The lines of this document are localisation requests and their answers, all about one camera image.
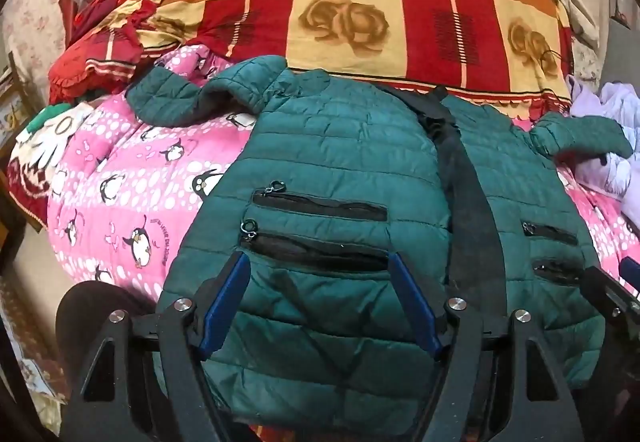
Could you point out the lavender garment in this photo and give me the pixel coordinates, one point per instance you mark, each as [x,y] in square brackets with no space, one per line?
[615,102]

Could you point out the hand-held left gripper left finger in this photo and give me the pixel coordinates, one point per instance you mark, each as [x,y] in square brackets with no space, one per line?
[225,302]

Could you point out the patterned floor mat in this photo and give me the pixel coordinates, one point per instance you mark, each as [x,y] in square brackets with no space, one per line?
[30,347]

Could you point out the red white printed cloth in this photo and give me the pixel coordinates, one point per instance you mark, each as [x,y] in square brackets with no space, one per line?
[45,147]

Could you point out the green quilted puffer jacket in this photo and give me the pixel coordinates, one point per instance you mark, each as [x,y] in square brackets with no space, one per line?
[325,147]

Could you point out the floral curtain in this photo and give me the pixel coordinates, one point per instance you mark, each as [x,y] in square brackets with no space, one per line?
[30,12]

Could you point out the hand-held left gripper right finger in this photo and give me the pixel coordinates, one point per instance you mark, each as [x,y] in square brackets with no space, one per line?
[412,302]

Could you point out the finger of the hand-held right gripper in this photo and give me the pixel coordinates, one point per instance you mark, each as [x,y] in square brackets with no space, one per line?
[602,289]

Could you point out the pink penguin print blanket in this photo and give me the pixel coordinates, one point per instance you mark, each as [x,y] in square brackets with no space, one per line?
[125,182]

